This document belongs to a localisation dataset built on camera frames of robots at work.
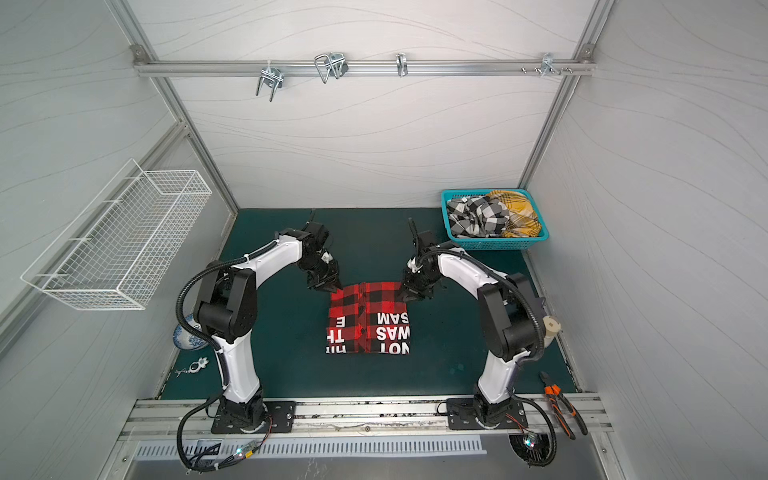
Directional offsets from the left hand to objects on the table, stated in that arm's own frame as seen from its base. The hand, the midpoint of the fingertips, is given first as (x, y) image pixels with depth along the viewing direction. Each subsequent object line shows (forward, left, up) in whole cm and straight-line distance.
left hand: (345, 283), depth 92 cm
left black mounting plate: (-36, +12, -6) cm, 39 cm away
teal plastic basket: (+17, -49, 0) cm, 52 cm away
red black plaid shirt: (-11, -8, -1) cm, 14 cm away
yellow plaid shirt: (+25, -60, +4) cm, 65 cm away
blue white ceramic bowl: (-18, +45, -4) cm, 49 cm away
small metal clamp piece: (-25, +39, -4) cm, 46 cm away
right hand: (-3, -19, +1) cm, 19 cm away
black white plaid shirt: (+28, -45, +2) cm, 53 cm away
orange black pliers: (-32, -60, -6) cm, 68 cm away
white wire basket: (-9, +49, +26) cm, 56 cm away
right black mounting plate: (-34, -33, -5) cm, 48 cm away
